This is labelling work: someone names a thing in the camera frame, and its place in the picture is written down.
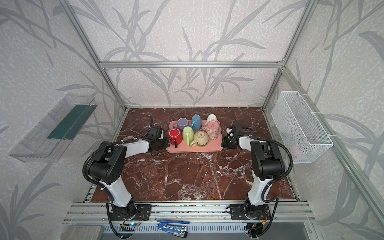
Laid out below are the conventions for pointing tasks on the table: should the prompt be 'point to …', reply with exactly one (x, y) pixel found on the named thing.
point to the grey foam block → (83, 232)
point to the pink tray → (212, 145)
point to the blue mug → (196, 122)
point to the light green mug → (188, 135)
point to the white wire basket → (301, 133)
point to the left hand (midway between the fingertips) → (171, 138)
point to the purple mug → (181, 123)
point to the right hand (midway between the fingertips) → (221, 139)
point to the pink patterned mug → (212, 128)
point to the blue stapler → (177, 228)
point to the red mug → (175, 137)
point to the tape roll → (129, 139)
